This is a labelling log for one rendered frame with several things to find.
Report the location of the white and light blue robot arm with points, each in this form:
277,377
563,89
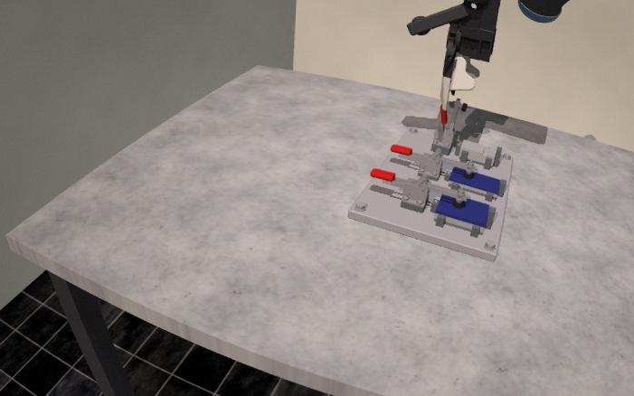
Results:
541,11

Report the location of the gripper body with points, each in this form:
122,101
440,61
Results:
480,24

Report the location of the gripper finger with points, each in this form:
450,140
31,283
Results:
454,79
471,70

